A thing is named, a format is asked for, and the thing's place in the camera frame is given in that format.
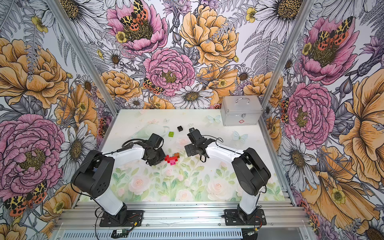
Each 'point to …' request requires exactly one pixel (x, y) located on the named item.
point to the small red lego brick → (167, 158)
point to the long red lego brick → (174, 158)
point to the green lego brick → (171, 134)
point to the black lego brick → (179, 128)
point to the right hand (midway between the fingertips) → (196, 149)
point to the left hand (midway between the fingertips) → (162, 162)
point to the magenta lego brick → (172, 162)
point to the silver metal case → (241, 110)
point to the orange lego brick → (177, 154)
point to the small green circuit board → (119, 233)
